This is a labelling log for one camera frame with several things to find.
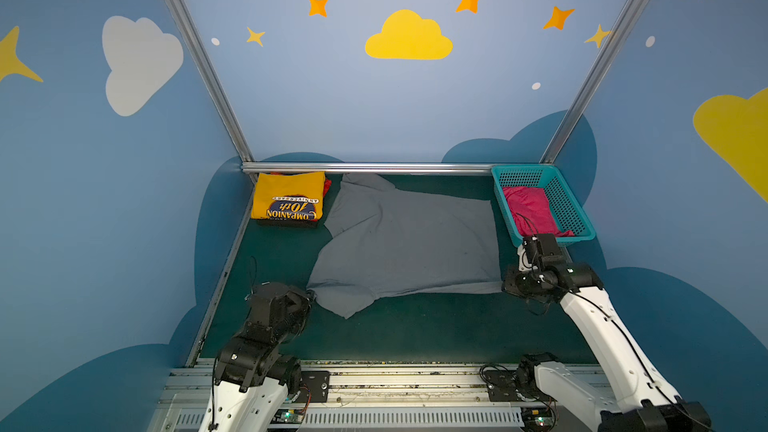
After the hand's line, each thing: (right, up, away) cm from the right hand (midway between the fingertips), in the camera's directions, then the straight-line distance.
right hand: (511, 280), depth 79 cm
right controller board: (+3, -32, -8) cm, 33 cm away
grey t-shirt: (-35, +7, +25) cm, 44 cm away
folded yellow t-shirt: (-66, +24, +26) cm, 75 cm away
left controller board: (-58, -31, -8) cm, 66 cm away
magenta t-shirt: (+19, +18, +27) cm, 38 cm away
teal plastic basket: (+30, +19, +25) cm, 44 cm away
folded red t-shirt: (-57, +28, +36) cm, 73 cm away
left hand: (-50, -1, -5) cm, 50 cm away
